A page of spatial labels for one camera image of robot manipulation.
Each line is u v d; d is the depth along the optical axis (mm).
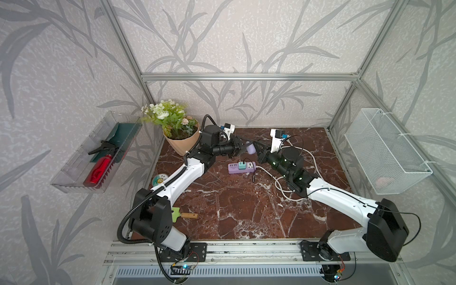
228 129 751
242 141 708
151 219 427
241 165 946
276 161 640
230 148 695
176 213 846
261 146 681
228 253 753
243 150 697
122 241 415
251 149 736
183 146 913
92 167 600
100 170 599
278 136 645
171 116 875
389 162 599
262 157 654
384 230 406
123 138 690
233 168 981
